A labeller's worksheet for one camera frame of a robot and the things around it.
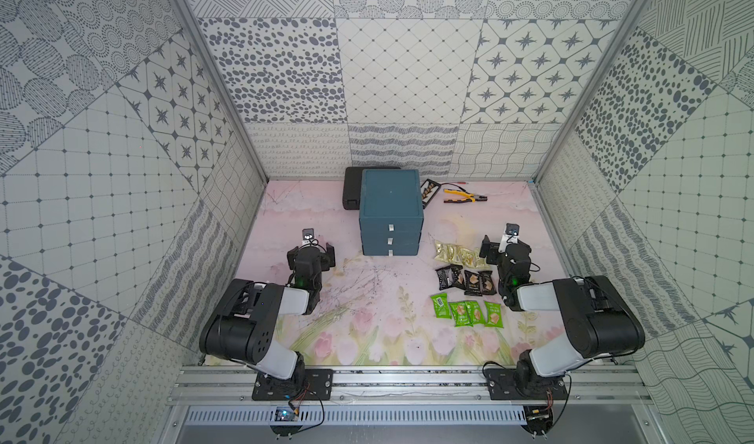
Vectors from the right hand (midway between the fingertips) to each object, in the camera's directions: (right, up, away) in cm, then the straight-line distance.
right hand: (502, 241), depth 94 cm
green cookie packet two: (-15, -5, +3) cm, 16 cm away
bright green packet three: (-6, -21, -8) cm, 23 cm away
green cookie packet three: (-11, -6, +1) cm, 12 cm away
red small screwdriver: (-6, +21, +27) cm, 35 cm away
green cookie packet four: (-7, -8, +1) cm, 10 cm away
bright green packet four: (-22, -19, -8) cm, 30 cm away
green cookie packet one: (-18, -5, +4) cm, 19 cm away
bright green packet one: (-15, -20, -9) cm, 27 cm away
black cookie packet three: (-11, -14, -4) cm, 18 cm away
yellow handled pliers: (-4, +15, +20) cm, 26 cm away
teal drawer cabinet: (-37, +10, -11) cm, 40 cm away
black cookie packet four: (-6, -13, -4) cm, 15 cm away
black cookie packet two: (-20, -11, -4) cm, 23 cm away
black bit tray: (-21, +18, +22) cm, 35 cm away
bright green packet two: (-12, -20, -10) cm, 25 cm away
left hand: (-63, -1, -1) cm, 63 cm away
